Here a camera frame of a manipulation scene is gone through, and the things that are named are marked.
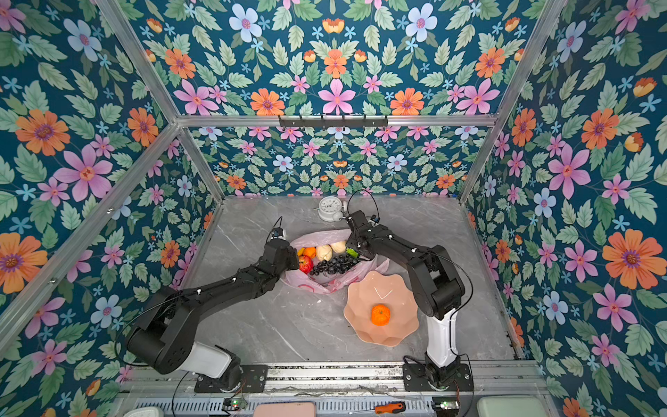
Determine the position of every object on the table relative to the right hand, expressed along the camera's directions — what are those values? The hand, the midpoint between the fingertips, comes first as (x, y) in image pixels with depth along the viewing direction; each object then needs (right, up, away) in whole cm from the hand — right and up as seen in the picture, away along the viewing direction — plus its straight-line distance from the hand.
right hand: (356, 242), depth 97 cm
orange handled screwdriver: (+9, -42, -29) cm, 52 cm away
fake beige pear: (-12, -4, -2) cm, 13 cm away
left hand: (-21, 0, -7) cm, 22 cm away
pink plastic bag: (-10, -14, -8) cm, 19 cm away
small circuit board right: (+26, -42, -27) cm, 57 cm away
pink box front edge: (-20, -43, -28) cm, 55 cm away
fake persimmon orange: (+7, -22, -16) cm, 28 cm away
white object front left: (-56, -42, -30) cm, 76 cm away
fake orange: (-17, -3, -1) cm, 18 cm away
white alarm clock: (-11, +14, +13) cm, 22 cm away
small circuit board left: (-34, -42, -27) cm, 60 cm away
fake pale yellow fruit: (-7, -2, 0) cm, 7 cm away
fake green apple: (-2, -3, -2) cm, 4 cm away
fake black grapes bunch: (-7, -7, -5) cm, 11 cm away
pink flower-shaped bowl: (+12, -16, -9) cm, 22 cm away
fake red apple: (-18, -7, -6) cm, 20 cm away
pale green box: (+40, -40, -31) cm, 64 cm away
